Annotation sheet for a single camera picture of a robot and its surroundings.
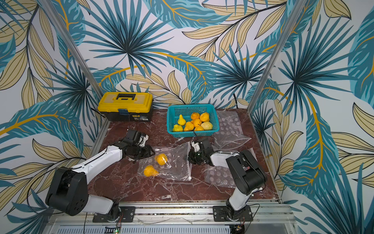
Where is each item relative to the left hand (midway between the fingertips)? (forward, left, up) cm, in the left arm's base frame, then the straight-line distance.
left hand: (152, 155), depth 86 cm
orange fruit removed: (+34, -26, -2) cm, 43 cm away
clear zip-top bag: (+18, -51, -5) cm, 54 cm away
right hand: (+1, -18, -5) cm, 19 cm away
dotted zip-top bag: (-8, -40, -8) cm, 42 cm away
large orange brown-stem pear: (+30, -32, +2) cm, 44 cm away
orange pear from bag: (+28, -27, -3) cm, 39 cm away
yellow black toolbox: (+33, +23, +7) cm, 41 cm away
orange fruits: (-9, +1, -2) cm, 9 cm away
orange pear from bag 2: (+25, -22, -3) cm, 33 cm away
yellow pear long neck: (+29, -16, -3) cm, 33 cm away
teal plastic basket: (+37, -9, -4) cm, 39 cm away
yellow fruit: (+22, -28, -2) cm, 36 cm away
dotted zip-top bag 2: (-2, -11, -4) cm, 12 cm away
